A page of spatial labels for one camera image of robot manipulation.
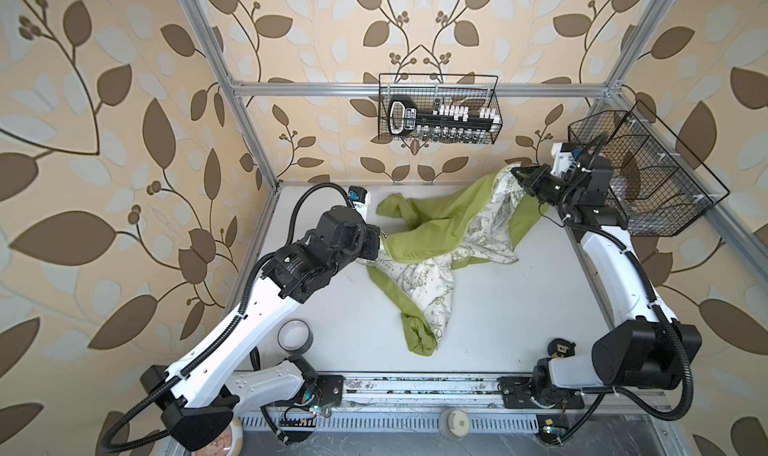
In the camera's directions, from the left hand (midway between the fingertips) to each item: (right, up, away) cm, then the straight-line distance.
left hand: (378, 226), depth 67 cm
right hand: (+34, +14, +8) cm, 38 cm away
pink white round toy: (-33, -48, -1) cm, 59 cm away
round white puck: (+16, -41, -6) cm, 44 cm away
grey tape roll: (-24, -31, +16) cm, 42 cm away
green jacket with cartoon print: (+30, +1, +25) cm, 39 cm away
